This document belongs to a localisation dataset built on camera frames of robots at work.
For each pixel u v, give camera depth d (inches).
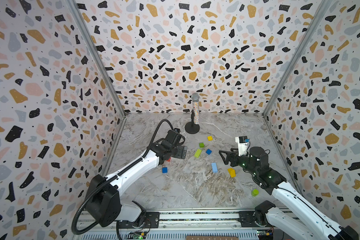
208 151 39.3
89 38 31.3
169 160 37.3
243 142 26.1
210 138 41.9
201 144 40.6
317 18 29.5
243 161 26.1
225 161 27.3
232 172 34.8
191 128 44.3
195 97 34.2
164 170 35.5
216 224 28.9
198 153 39.1
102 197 16.0
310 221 17.1
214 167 36.4
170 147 24.6
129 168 18.5
